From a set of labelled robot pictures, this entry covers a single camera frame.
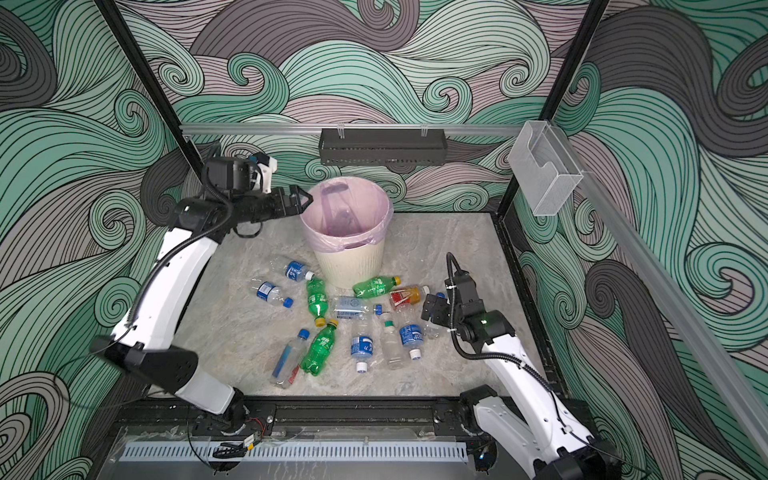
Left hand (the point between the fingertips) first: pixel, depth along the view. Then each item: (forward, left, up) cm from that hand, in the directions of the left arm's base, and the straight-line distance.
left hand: (301, 196), depth 70 cm
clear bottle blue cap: (-7, +15, -35) cm, 38 cm away
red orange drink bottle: (-9, -26, -33) cm, 43 cm away
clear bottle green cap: (-22, -24, -39) cm, 50 cm away
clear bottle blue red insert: (-28, +6, -37) cm, 47 cm away
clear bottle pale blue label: (-12, -11, -34) cm, 37 cm away
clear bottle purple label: (+11, -7, -20) cm, 24 cm away
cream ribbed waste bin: (-4, -8, -26) cm, 27 cm away
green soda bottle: (-10, -1, -34) cm, 35 cm away
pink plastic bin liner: (+15, -16, -17) cm, 28 cm away
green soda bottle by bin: (-5, -18, -34) cm, 39 cm away
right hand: (-16, -36, -26) cm, 47 cm away
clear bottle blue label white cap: (+1, +8, -35) cm, 36 cm away
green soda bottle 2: (-25, -3, -34) cm, 42 cm away
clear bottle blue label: (-19, -35, -33) cm, 51 cm away
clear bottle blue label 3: (-24, -15, -33) cm, 43 cm away
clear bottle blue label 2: (-21, -29, -32) cm, 48 cm away
